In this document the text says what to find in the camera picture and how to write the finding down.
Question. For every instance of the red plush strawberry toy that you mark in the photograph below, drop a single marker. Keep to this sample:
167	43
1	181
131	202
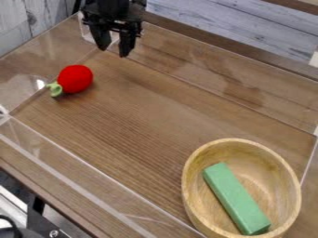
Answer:
75	79

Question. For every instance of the clear acrylic enclosure wall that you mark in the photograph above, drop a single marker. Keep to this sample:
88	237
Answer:
102	153

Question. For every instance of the black table leg bracket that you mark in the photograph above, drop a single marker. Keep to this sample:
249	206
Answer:
38	223

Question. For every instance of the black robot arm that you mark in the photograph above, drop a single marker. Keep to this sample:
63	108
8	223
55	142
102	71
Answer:
115	16

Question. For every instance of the green rectangular block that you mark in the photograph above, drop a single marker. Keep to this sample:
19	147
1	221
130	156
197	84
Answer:
235	200

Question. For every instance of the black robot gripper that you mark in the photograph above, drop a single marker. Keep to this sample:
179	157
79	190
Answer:
114	15

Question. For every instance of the light wooden bowl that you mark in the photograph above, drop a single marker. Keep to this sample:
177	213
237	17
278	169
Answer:
267	178

